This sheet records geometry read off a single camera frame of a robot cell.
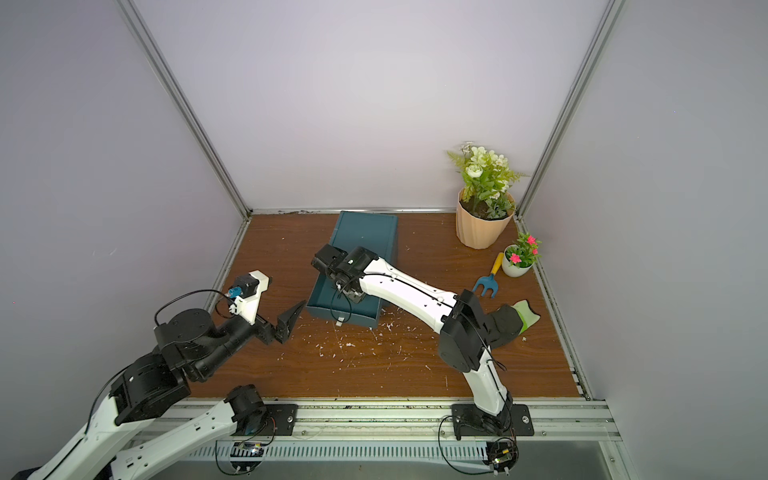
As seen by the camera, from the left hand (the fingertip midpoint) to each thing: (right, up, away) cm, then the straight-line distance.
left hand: (290, 291), depth 60 cm
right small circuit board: (+48, -42, +10) cm, 64 cm away
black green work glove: (+58, -15, +30) cm, 67 cm away
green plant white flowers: (+50, +29, +30) cm, 66 cm away
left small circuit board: (-15, -43, +12) cm, 48 cm away
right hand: (+13, +2, +22) cm, 25 cm away
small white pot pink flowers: (+60, +5, +31) cm, 68 cm away
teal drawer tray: (+4, -5, +17) cm, 18 cm away
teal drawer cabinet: (+16, +12, +25) cm, 33 cm away
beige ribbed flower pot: (+50, +15, +35) cm, 64 cm away
